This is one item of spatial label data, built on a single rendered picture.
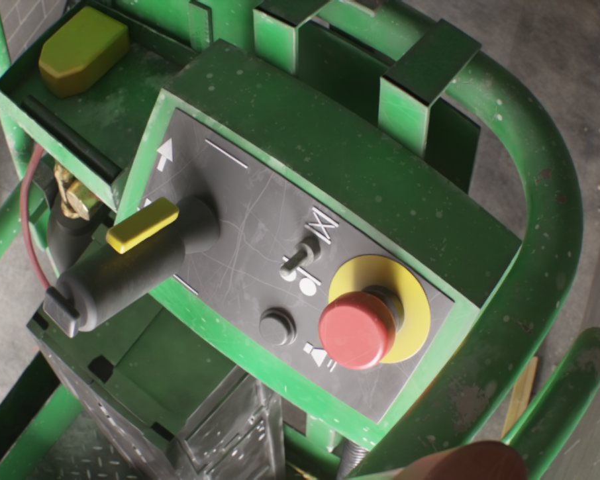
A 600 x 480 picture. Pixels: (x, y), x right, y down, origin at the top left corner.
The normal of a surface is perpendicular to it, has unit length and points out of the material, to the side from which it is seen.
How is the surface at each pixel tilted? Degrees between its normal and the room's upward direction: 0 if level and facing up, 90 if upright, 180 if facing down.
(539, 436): 9
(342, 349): 58
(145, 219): 32
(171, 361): 0
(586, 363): 24
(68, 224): 15
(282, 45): 90
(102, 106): 0
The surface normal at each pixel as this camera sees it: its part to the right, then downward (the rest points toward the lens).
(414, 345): -0.54, 0.36
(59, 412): 0.78, 0.56
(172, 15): -0.63, 0.70
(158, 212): 0.33, -0.74
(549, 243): -0.14, -0.50
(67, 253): -0.33, 0.48
